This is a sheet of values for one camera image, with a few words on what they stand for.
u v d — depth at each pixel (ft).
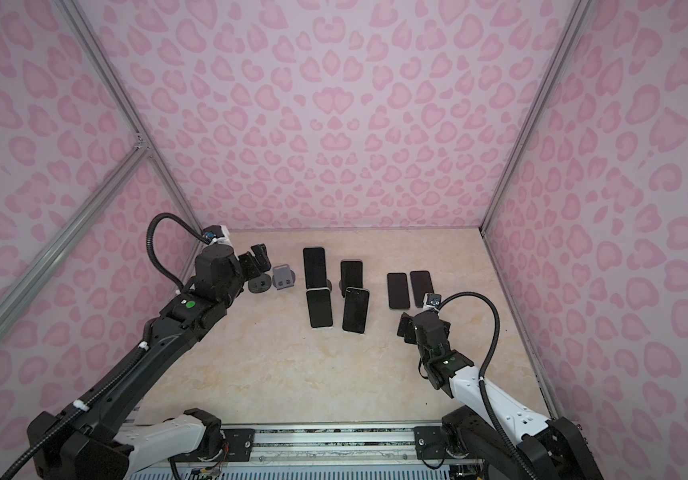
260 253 2.26
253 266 2.21
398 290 3.37
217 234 2.10
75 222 2.27
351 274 3.11
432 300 2.46
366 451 2.39
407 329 2.55
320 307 2.90
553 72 2.57
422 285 3.40
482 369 1.86
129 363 1.45
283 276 3.31
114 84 2.62
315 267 3.12
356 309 2.90
